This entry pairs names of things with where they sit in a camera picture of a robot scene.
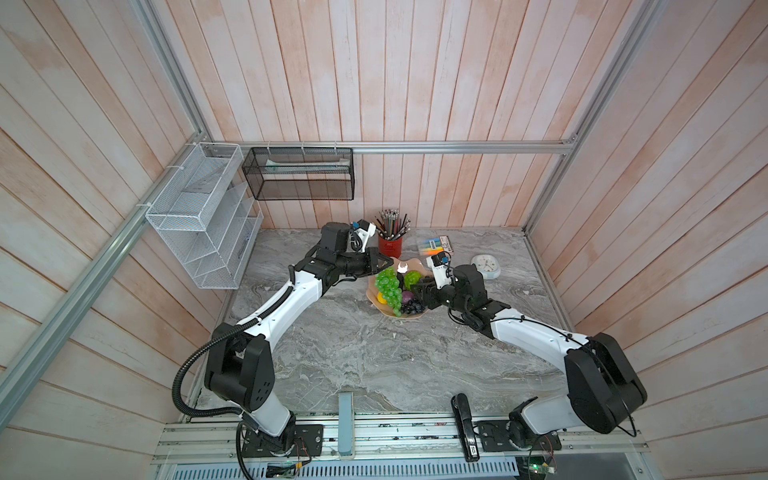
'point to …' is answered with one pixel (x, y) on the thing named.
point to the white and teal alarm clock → (488, 265)
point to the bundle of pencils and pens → (390, 224)
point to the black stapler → (466, 427)
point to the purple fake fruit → (407, 296)
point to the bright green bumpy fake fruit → (412, 278)
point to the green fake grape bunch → (388, 283)
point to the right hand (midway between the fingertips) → (417, 282)
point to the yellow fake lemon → (380, 299)
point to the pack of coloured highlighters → (432, 247)
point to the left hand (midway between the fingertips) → (394, 266)
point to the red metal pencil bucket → (391, 248)
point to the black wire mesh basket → (297, 173)
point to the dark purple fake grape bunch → (412, 307)
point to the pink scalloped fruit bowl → (372, 298)
